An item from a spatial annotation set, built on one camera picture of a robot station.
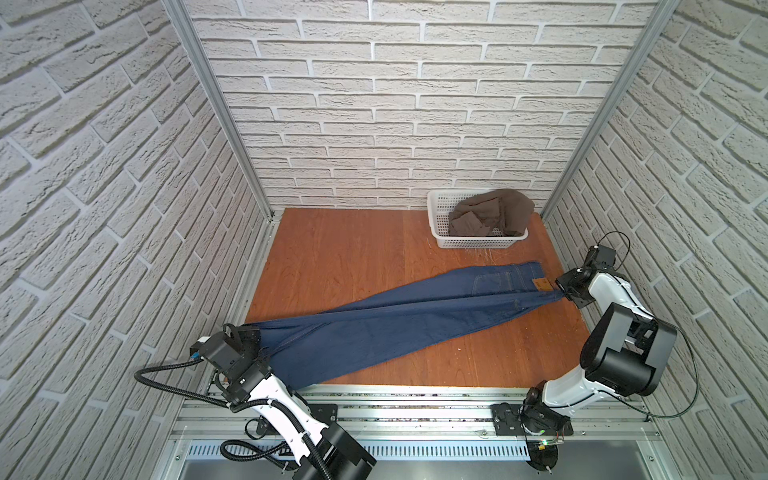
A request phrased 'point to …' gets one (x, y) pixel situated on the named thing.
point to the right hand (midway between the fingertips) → (568, 284)
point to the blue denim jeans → (285, 348)
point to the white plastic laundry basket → (441, 202)
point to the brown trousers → (497, 213)
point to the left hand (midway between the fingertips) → (246, 320)
